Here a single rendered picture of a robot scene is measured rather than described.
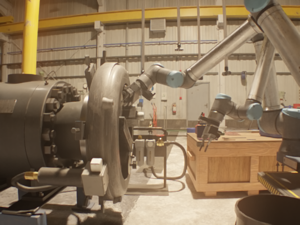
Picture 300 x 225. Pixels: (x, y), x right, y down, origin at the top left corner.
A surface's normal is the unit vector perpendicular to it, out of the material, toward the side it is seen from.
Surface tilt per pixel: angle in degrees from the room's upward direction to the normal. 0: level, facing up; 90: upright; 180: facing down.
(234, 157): 90
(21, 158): 115
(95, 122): 80
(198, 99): 90
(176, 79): 107
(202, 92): 90
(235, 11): 90
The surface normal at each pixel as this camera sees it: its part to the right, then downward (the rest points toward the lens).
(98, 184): -0.04, 0.38
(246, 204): 0.45, -0.05
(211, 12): -0.15, 0.00
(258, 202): 0.15, -0.05
